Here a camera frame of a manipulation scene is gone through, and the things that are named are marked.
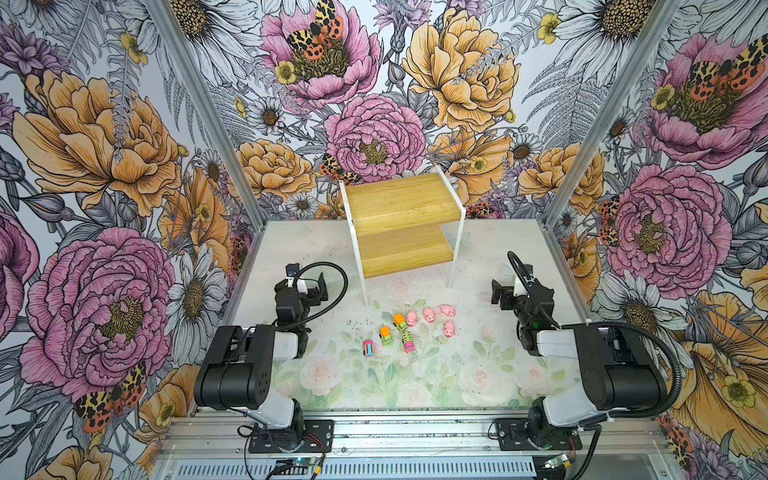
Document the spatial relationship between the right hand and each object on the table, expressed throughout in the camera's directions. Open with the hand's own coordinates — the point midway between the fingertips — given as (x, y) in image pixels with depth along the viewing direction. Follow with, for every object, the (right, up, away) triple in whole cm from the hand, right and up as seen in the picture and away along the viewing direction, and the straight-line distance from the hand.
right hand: (509, 287), depth 94 cm
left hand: (-62, +2, -1) cm, 62 cm away
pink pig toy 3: (-25, -8, 0) cm, 26 cm away
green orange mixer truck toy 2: (-38, -14, -5) cm, 41 cm away
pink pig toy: (-19, -12, -3) cm, 23 cm away
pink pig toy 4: (-30, -10, 0) cm, 32 cm away
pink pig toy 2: (-19, -7, +1) cm, 20 cm away
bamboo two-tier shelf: (-34, +18, -18) cm, 42 cm away
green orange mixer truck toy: (-34, -10, -3) cm, 36 cm away
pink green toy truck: (-31, -16, -7) cm, 36 cm away
